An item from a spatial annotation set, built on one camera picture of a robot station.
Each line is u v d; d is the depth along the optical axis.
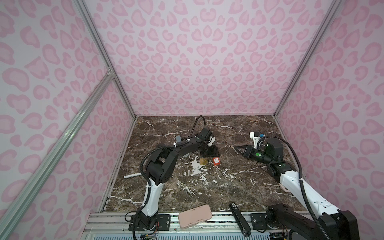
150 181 0.56
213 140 0.92
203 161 0.94
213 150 0.85
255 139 0.73
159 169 0.55
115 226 0.74
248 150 0.73
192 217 0.74
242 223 0.70
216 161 0.93
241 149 0.76
